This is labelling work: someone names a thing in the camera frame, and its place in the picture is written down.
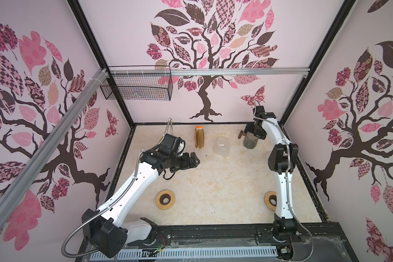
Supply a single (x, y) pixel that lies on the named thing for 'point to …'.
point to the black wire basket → (138, 82)
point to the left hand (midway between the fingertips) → (191, 166)
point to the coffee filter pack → (199, 136)
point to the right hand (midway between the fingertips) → (252, 132)
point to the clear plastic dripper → (221, 146)
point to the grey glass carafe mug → (250, 141)
